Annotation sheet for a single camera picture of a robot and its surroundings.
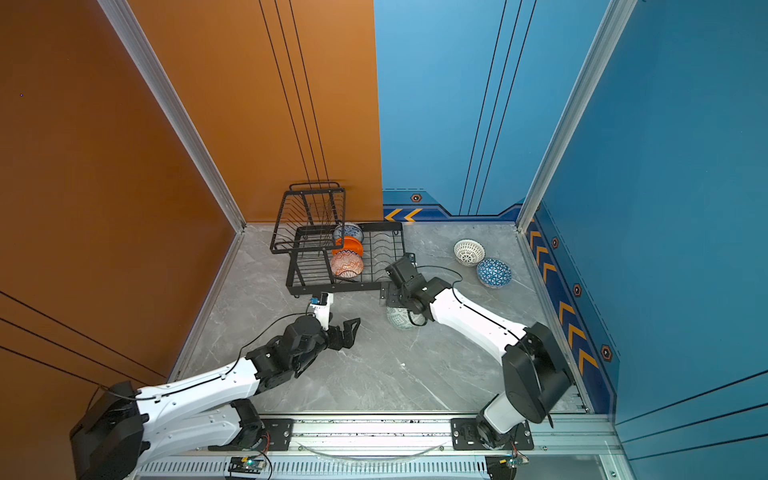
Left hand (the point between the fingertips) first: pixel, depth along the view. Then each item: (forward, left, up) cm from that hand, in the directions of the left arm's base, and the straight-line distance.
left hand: (350, 316), depth 81 cm
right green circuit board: (-32, -39, -13) cm, 52 cm away
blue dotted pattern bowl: (+22, -47, -9) cm, 52 cm away
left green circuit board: (-32, +24, -14) cm, 43 cm away
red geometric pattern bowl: (+24, +5, -8) cm, 26 cm away
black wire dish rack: (+14, +7, +10) cm, 19 cm away
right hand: (+7, -13, 0) cm, 15 cm away
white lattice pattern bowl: (+31, -39, -9) cm, 51 cm away
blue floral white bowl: (+40, +6, -7) cm, 41 cm away
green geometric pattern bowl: (+6, -15, -11) cm, 20 cm away
